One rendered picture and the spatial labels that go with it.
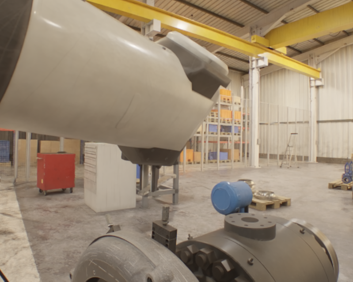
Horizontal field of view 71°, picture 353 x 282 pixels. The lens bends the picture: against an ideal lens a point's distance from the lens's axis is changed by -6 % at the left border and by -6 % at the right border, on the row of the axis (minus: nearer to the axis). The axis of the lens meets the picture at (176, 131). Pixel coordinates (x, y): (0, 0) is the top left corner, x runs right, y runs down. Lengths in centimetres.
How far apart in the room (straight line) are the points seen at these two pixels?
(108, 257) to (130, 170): 402
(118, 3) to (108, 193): 632
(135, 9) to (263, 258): 888
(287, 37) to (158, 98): 1327
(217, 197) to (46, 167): 491
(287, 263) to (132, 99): 96
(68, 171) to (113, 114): 596
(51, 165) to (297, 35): 1120
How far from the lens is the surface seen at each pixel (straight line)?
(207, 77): 22
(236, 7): 1343
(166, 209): 73
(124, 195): 476
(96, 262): 83
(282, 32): 1365
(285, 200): 546
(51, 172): 599
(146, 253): 68
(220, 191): 134
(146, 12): 952
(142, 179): 54
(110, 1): 906
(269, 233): 109
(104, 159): 452
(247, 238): 106
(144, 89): 17
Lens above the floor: 125
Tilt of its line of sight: 2 degrees up
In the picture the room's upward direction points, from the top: 1 degrees clockwise
